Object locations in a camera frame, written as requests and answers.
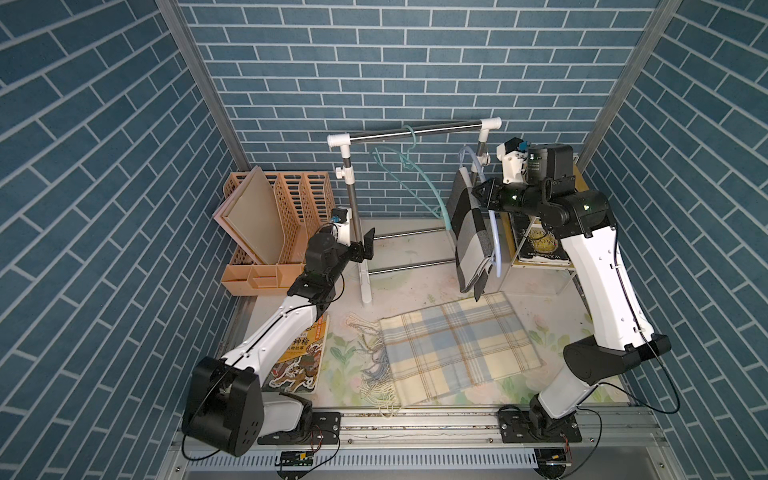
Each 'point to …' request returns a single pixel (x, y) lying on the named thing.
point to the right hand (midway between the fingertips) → (478, 189)
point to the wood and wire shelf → (535, 279)
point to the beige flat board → (253, 216)
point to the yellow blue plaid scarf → (416, 356)
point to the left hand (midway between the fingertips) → (367, 226)
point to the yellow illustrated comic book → (298, 368)
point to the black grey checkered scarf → (471, 232)
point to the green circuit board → (297, 458)
